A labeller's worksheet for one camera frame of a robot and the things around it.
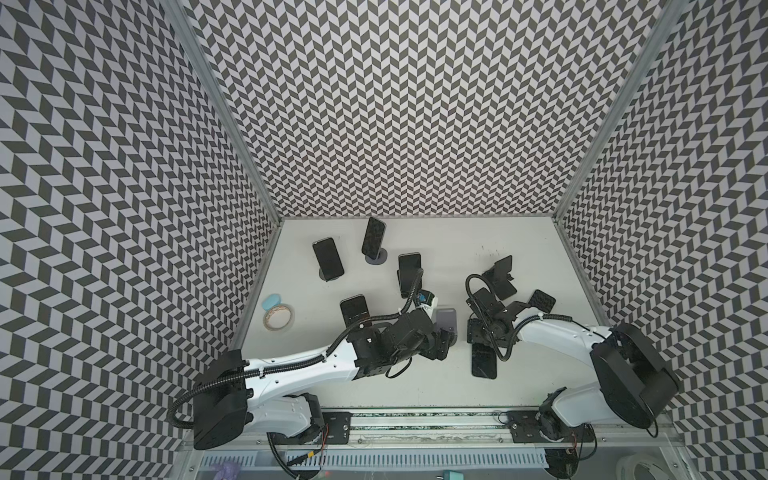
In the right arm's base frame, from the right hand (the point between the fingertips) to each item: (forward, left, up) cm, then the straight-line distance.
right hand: (481, 344), depth 88 cm
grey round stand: (+4, +11, +10) cm, 15 cm away
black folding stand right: (+18, -8, +7) cm, 21 cm away
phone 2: (+26, +47, +10) cm, 55 cm away
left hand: (-3, +14, +16) cm, 21 cm away
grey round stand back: (+28, +30, +7) cm, 41 cm away
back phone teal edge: (+31, +32, +14) cm, 47 cm away
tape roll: (+8, +60, +6) cm, 61 cm away
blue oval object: (+12, +63, +9) cm, 64 cm away
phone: (-6, +2, +5) cm, 8 cm away
